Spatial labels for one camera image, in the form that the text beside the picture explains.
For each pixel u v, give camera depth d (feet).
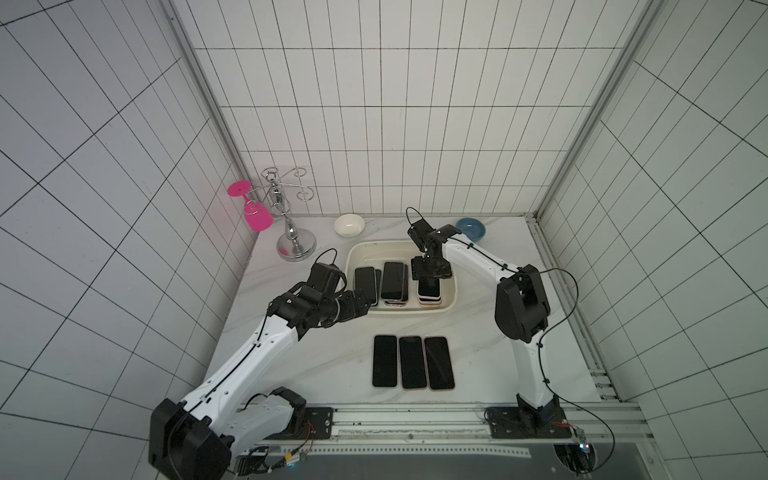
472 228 3.73
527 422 2.12
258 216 3.20
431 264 2.64
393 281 3.22
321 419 2.41
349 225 3.66
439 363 2.68
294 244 3.59
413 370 2.63
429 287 3.21
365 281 3.20
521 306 1.77
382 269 3.30
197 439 1.20
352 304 2.24
